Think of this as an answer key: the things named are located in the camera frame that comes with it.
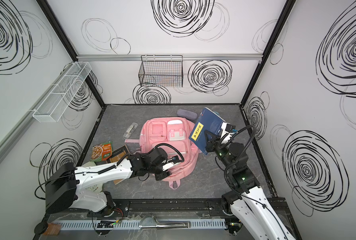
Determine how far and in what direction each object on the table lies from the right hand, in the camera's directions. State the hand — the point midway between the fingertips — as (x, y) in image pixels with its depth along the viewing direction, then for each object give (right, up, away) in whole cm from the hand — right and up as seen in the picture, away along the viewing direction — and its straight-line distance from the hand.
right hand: (203, 132), depth 67 cm
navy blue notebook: (+2, +5, 0) cm, 6 cm away
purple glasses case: (-6, +9, +44) cm, 46 cm away
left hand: (-15, -21, +13) cm, 29 cm away
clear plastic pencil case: (-45, -3, +36) cm, 57 cm away
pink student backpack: (-15, -4, +30) cm, 34 cm away
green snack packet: (-59, -15, +25) cm, 65 cm away
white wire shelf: (-73, +12, +6) cm, 74 cm away
